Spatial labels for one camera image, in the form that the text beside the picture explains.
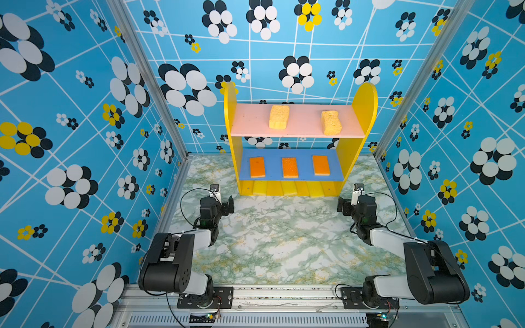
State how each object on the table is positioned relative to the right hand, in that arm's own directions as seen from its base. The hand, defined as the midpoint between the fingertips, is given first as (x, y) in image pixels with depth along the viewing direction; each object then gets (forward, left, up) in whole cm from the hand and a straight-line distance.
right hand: (354, 197), depth 92 cm
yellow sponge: (+8, +44, -4) cm, 45 cm away
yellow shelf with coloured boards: (+38, +48, +3) cm, 62 cm away
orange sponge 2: (+11, +29, +8) cm, 32 cm away
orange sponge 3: (+12, +15, +8) cm, 21 cm away
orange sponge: (+11, +44, +8) cm, 46 cm away
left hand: (0, +60, +1) cm, 60 cm away
